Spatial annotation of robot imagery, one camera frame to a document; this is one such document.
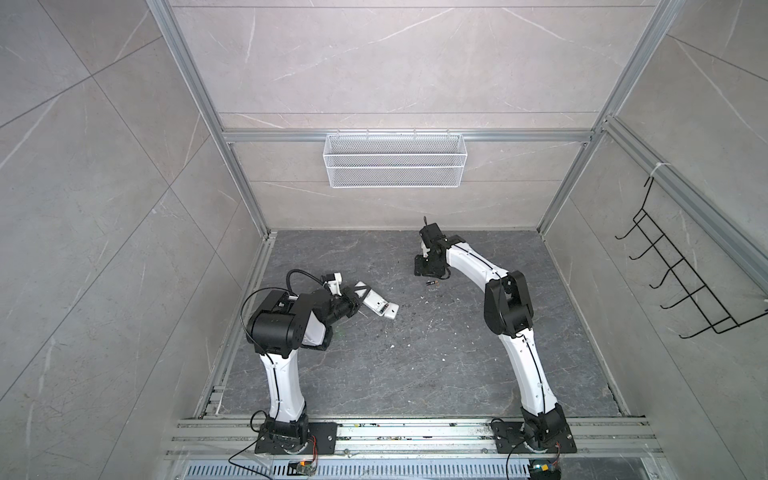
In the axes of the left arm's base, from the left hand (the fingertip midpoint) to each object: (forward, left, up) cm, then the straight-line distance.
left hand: (371, 284), depth 94 cm
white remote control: (-6, -2, -3) cm, 7 cm away
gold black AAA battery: (+5, -21, -8) cm, 23 cm away
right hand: (+10, -17, -7) cm, 21 cm away
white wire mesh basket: (+36, -9, +21) cm, 43 cm away
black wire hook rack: (-22, -72, +25) cm, 79 cm away
